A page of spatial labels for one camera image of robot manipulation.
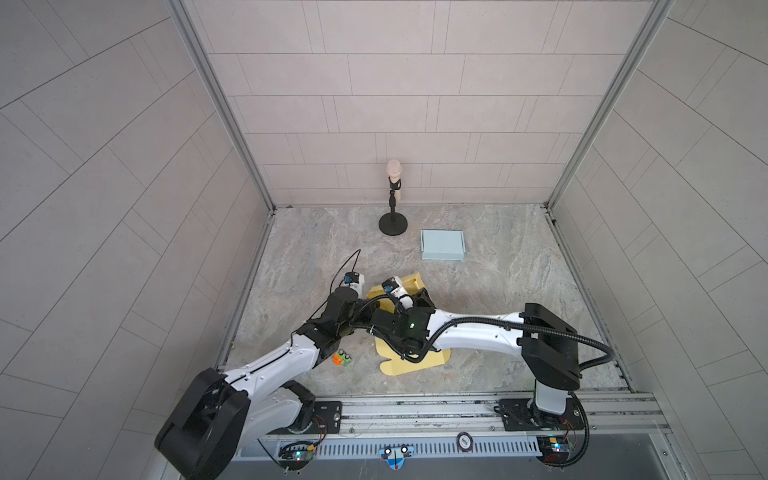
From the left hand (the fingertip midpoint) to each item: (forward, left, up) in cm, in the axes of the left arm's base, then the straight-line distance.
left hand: (389, 302), depth 83 cm
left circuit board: (-34, +20, -4) cm, 39 cm away
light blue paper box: (+24, -18, -5) cm, 30 cm away
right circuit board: (-33, -39, -7) cm, 51 cm away
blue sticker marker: (-34, -2, -5) cm, 34 cm away
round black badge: (-32, -18, -6) cm, 37 cm away
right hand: (0, -8, 0) cm, 8 cm away
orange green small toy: (-14, +12, -5) cm, 19 cm away
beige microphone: (+35, -1, +18) cm, 40 cm away
